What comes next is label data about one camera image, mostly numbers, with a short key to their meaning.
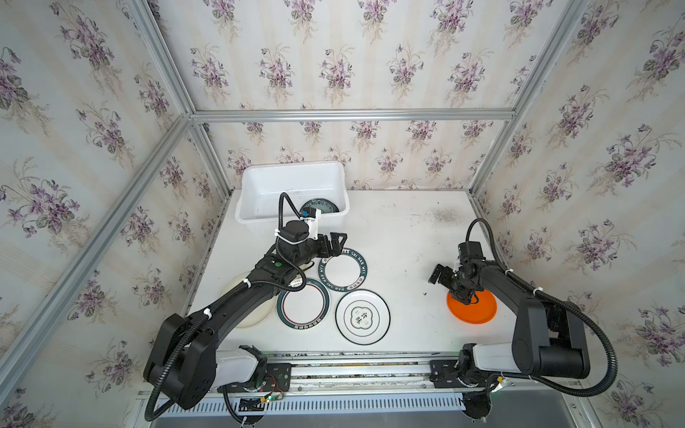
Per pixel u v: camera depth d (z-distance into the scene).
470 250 0.73
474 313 0.82
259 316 0.84
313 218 0.72
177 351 0.38
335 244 0.72
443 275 0.82
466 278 0.68
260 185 1.12
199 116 0.95
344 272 0.94
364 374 0.75
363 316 0.84
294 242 0.60
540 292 0.48
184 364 0.40
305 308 0.88
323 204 1.13
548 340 0.43
